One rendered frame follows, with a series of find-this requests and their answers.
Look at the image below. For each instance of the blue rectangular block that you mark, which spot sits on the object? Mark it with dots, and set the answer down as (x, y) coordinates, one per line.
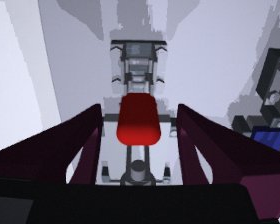
(263, 133)

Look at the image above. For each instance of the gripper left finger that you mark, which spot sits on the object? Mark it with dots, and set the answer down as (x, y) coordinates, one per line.
(46, 156)

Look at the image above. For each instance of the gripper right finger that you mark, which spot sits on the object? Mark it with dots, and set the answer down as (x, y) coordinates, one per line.
(233, 158)

